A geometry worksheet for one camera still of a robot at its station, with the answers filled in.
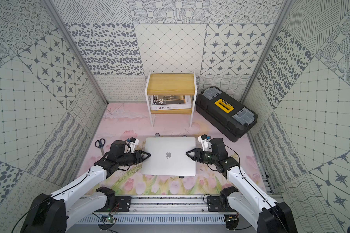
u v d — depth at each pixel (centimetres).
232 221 72
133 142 79
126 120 110
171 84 85
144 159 76
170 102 94
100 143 96
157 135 88
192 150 75
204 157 70
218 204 73
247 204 54
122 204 73
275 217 39
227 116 90
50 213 39
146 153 80
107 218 70
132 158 73
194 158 71
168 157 80
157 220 70
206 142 75
